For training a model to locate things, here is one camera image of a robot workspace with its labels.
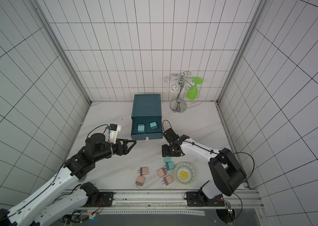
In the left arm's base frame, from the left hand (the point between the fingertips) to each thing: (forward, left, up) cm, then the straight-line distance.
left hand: (130, 144), depth 72 cm
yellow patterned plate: (-8, -30, -20) cm, 37 cm away
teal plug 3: (0, -20, -20) cm, 29 cm away
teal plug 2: (+15, -11, -4) cm, 19 cm away
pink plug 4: (-12, -20, -18) cm, 30 cm away
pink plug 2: (-13, -4, -19) cm, 24 cm away
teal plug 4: (-4, -22, -19) cm, 30 cm away
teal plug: (+13, -4, -5) cm, 15 cm away
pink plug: (-8, -6, -19) cm, 21 cm away
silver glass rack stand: (+45, -31, -18) cm, 57 cm away
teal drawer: (+14, -7, -5) cm, 16 cm away
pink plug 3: (-8, -16, -19) cm, 27 cm away
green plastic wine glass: (+46, -39, -4) cm, 60 cm away
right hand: (+3, -17, -18) cm, 25 cm away
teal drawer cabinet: (+27, -7, +1) cm, 28 cm away
